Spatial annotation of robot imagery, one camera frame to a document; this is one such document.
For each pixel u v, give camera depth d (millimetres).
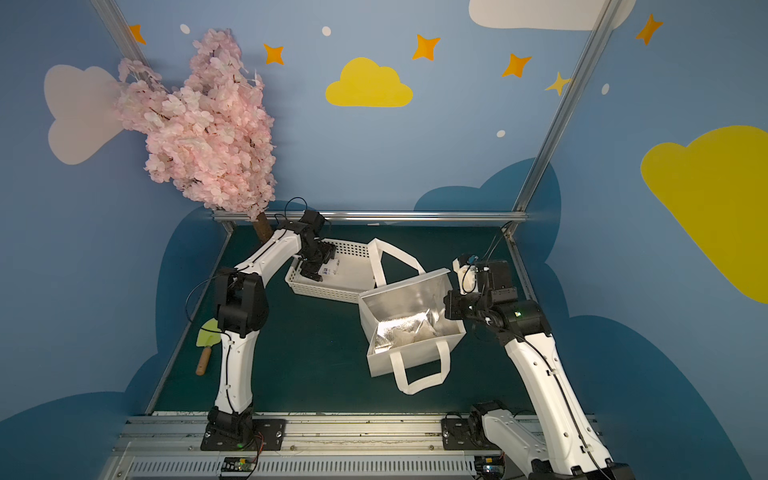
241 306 584
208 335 909
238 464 717
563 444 380
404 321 936
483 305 518
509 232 1267
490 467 727
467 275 622
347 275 1096
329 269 1042
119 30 712
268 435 740
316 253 864
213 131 651
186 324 984
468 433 737
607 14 692
